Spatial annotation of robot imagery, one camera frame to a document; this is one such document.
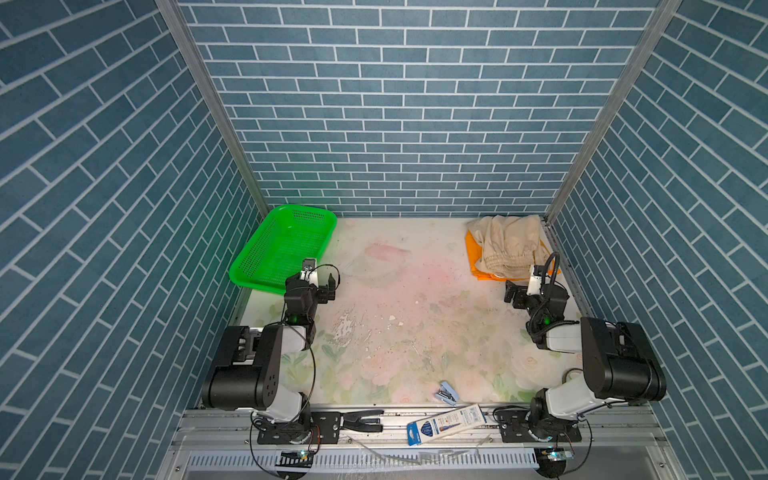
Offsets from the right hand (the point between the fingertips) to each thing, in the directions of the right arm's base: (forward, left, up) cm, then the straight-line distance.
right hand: (523, 279), depth 94 cm
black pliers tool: (-43, +47, -5) cm, 64 cm away
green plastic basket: (+15, +84, -3) cm, 86 cm away
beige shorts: (+13, +3, +1) cm, 14 cm away
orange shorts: (+5, +13, -5) cm, 14 cm away
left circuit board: (-51, +61, -10) cm, 80 cm away
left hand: (-5, +66, +4) cm, 66 cm away
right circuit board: (-46, -1, -10) cm, 47 cm away
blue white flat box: (-41, +25, -6) cm, 49 cm away
